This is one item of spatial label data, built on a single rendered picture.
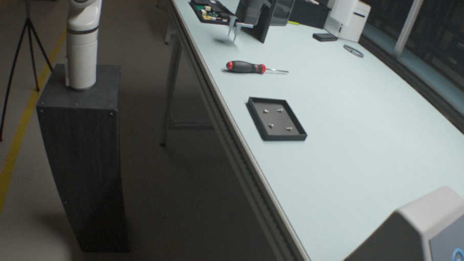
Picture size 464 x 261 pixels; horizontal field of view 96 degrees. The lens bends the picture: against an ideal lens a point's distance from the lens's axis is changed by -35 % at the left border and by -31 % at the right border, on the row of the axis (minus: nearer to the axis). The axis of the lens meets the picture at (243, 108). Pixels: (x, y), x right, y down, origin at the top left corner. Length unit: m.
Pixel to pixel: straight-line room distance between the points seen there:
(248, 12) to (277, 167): 0.44
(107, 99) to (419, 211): 0.73
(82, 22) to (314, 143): 0.60
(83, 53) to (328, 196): 0.64
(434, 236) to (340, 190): 0.24
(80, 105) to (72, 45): 0.16
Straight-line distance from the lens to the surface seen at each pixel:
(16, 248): 1.55
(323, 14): 1.38
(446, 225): 0.31
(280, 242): 0.43
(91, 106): 0.76
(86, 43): 0.75
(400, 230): 0.28
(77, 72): 0.79
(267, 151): 0.48
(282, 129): 0.53
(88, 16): 0.76
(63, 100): 0.80
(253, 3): 0.76
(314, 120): 0.61
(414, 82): 2.02
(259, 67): 0.69
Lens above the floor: 1.29
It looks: 32 degrees down
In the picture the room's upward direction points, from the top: 18 degrees clockwise
